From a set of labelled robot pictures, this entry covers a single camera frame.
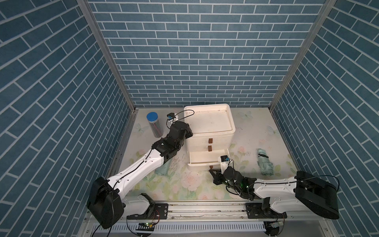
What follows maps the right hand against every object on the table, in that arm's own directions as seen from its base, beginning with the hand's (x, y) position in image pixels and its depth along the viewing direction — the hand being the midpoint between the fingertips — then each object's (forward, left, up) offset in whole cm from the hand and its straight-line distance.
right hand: (209, 172), depth 82 cm
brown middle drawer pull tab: (+12, +1, +7) cm, 14 cm away
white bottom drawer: (+9, +4, -3) cm, 10 cm away
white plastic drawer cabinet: (+17, 0, +19) cm, 25 cm away
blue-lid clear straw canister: (+24, +36, +8) cm, 44 cm away
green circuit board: (-27, +31, -8) cm, 41 cm away
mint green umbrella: (+1, +27, -3) cm, 28 cm away
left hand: (+17, +11, +19) cm, 28 cm away
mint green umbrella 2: (+6, -33, -1) cm, 34 cm away
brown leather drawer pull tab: (+12, +1, +15) cm, 19 cm away
